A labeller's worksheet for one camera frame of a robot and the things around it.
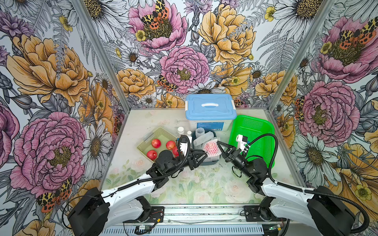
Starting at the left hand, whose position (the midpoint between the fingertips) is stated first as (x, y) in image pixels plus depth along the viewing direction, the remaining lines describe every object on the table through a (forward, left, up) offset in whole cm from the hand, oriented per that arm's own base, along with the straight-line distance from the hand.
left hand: (207, 156), depth 70 cm
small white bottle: (+26, +9, -18) cm, 33 cm away
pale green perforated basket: (+29, +28, -21) cm, 45 cm away
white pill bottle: (+27, +14, -16) cm, 35 cm away
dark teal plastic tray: (+7, -2, -22) cm, 23 cm away
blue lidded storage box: (+35, -7, -6) cm, 36 cm away
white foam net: (+21, 0, -13) cm, 25 cm away
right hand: (+4, -4, +3) cm, 6 cm away
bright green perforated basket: (+33, -37, -21) cm, 54 cm away
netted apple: (+1, -2, +5) cm, 6 cm away
